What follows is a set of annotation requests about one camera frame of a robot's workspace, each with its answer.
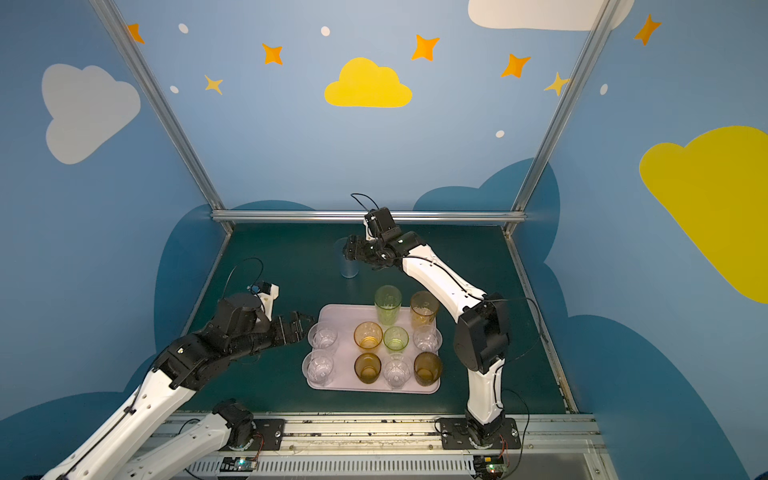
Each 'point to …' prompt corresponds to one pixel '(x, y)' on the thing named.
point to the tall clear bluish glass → (348, 268)
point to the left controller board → (238, 464)
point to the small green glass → (395, 338)
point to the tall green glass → (388, 300)
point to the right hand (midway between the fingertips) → (355, 248)
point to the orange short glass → (367, 335)
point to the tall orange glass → (424, 307)
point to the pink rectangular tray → (344, 317)
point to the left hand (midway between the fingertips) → (305, 324)
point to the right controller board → (488, 467)
